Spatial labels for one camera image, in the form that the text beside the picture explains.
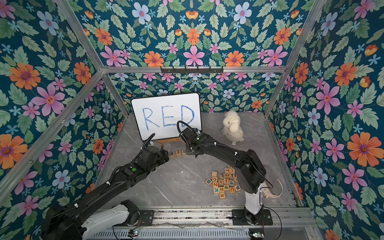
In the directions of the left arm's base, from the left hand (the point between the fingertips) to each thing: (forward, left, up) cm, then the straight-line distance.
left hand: (167, 153), depth 82 cm
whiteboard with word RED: (+24, +5, +7) cm, 25 cm away
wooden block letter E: (+7, -5, -11) cm, 14 cm away
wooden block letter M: (-13, -22, -12) cm, 28 cm away
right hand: (+5, -16, -3) cm, 17 cm away
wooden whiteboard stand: (+14, 0, -7) cm, 16 cm away
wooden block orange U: (-19, -35, -11) cm, 41 cm away
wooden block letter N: (-15, -26, -11) cm, 32 cm away
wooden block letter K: (-21, -29, -11) cm, 38 cm away
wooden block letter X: (-14, -29, -12) cm, 35 cm away
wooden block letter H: (-18, -29, -11) cm, 36 cm away
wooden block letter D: (+7, -8, -11) cm, 16 cm away
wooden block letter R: (+5, -1, -11) cm, 12 cm away
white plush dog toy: (+12, -39, +3) cm, 41 cm away
